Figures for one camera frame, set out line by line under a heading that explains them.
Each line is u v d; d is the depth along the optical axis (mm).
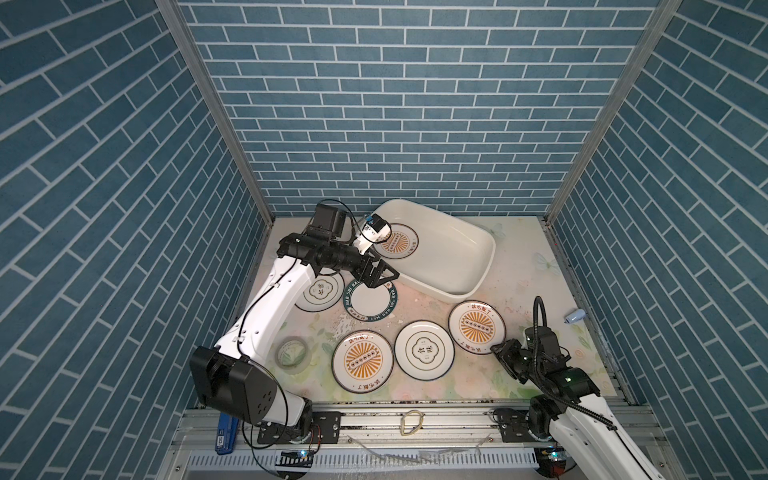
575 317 917
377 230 646
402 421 763
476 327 912
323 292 990
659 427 749
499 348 825
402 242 1120
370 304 959
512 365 735
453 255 1085
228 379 390
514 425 737
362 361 845
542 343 630
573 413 552
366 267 632
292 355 862
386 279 670
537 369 623
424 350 866
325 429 736
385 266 638
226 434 698
